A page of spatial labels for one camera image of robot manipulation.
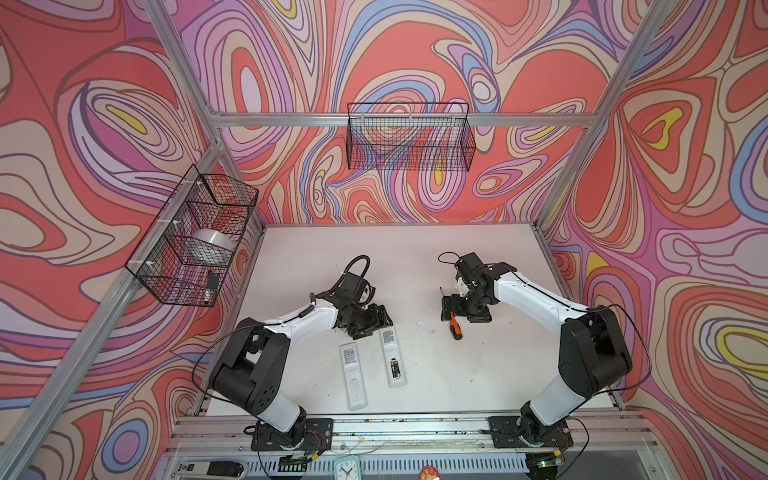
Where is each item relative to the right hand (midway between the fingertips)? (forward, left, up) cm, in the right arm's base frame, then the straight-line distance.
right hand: (460, 324), depth 87 cm
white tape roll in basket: (+13, +64, +27) cm, 71 cm away
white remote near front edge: (-16, +31, -4) cm, 35 cm away
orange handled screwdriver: (+2, +1, -4) cm, 4 cm away
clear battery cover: (+2, +10, -6) cm, 11 cm away
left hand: (0, +21, 0) cm, 21 cm away
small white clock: (-33, +32, -3) cm, 46 cm away
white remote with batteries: (-11, +20, -4) cm, 23 cm away
